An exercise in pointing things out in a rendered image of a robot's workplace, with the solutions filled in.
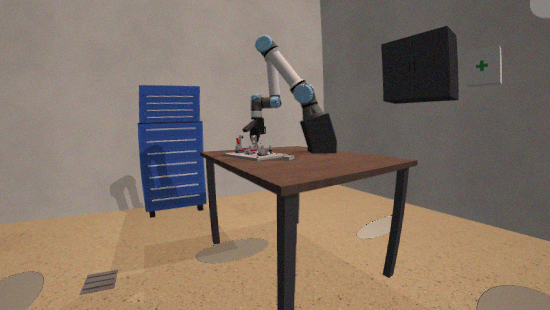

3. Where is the black toggle clamp with red handle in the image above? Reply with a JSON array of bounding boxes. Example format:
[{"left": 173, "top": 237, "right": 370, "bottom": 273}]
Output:
[{"left": 250, "top": 145, "right": 272, "bottom": 156}]

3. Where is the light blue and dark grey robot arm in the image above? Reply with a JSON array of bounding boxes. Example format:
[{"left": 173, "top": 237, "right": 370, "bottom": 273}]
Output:
[{"left": 251, "top": 35, "right": 324, "bottom": 120}]

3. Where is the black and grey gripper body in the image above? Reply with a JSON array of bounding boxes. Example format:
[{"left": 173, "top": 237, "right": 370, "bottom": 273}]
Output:
[{"left": 250, "top": 117, "right": 266, "bottom": 135}]

